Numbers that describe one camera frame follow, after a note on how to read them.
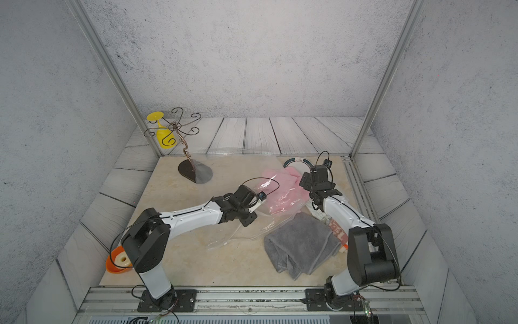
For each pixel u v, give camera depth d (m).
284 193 0.92
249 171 1.10
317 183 0.69
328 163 0.77
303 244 0.83
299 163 1.16
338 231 0.87
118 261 0.79
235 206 0.68
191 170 1.11
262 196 0.79
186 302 0.73
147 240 0.46
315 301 0.72
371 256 0.44
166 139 0.85
